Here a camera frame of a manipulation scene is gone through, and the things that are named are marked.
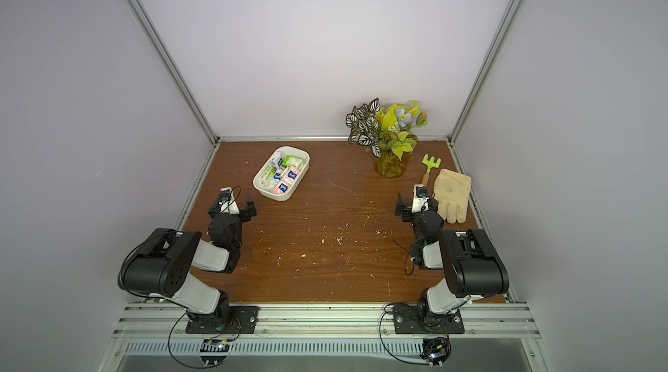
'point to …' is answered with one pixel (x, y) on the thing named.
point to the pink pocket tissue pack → (280, 188)
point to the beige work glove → (450, 192)
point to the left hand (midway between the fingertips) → (237, 194)
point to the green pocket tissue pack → (290, 161)
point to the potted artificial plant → (387, 129)
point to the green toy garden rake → (429, 162)
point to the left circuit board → (214, 351)
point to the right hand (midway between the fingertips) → (417, 190)
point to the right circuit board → (436, 351)
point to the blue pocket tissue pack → (291, 175)
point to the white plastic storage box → (297, 153)
